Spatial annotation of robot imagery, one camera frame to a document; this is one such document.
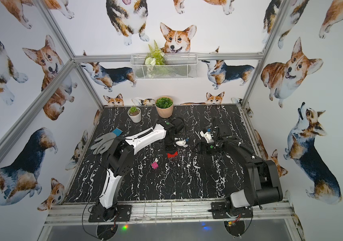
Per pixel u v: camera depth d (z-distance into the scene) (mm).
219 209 735
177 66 926
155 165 884
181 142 830
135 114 1066
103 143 981
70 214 751
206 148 766
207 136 817
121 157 532
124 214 737
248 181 438
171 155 926
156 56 819
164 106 1066
